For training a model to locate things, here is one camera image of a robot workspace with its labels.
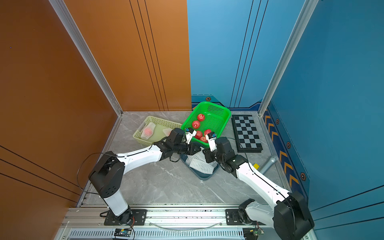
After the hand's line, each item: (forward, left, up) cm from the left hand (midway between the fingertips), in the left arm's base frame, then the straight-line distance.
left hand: (202, 148), depth 84 cm
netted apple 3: (+21, +25, -13) cm, 35 cm away
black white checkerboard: (+14, -31, -10) cm, 35 cm away
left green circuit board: (-38, +39, -16) cm, 57 cm away
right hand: (-2, -1, +1) cm, 2 cm away
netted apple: (+11, -1, -7) cm, 13 cm away
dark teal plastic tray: (-13, 0, -8) cm, 15 cm away
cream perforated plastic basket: (+19, +31, -13) cm, 38 cm away
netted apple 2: (+18, +37, -8) cm, 42 cm away
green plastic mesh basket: (+37, -4, -12) cm, 39 cm away
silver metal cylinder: (-4, -40, -12) cm, 42 cm away
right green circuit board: (-38, -23, -15) cm, 47 cm away
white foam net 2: (-4, +1, -2) cm, 5 cm away
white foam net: (-9, 0, -5) cm, 10 cm away
